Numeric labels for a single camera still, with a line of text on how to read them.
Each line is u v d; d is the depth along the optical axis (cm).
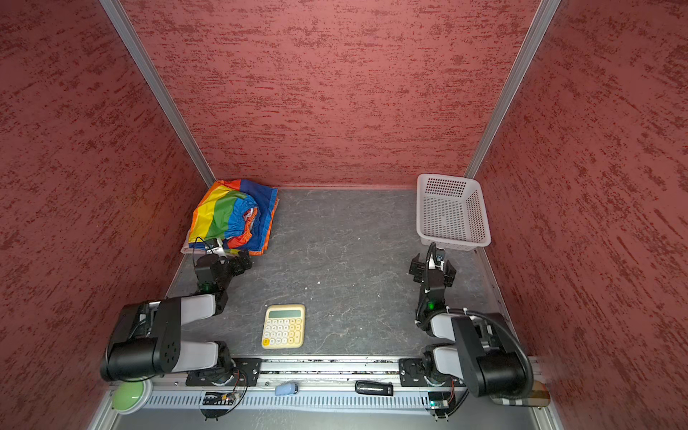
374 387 70
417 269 81
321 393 71
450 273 80
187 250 99
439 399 71
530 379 39
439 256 75
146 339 44
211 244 79
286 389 69
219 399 72
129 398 70
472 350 44
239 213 95
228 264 79
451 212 113
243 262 85
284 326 81
